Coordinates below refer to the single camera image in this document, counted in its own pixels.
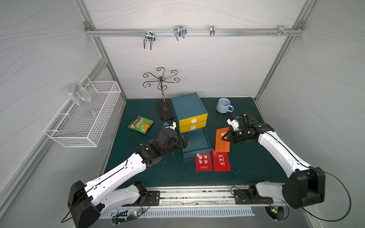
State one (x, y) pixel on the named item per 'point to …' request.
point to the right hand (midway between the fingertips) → (223, 138)
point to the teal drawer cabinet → (189, 112)
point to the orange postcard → (222, 145)
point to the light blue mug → (223, 106)
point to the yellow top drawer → (193, 120)
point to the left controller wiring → (119, 216)
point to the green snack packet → (141, 124)
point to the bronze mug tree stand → (163, 108)
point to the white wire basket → (82, 125)
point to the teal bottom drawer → (198, 143)
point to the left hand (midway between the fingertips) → (185, 139)
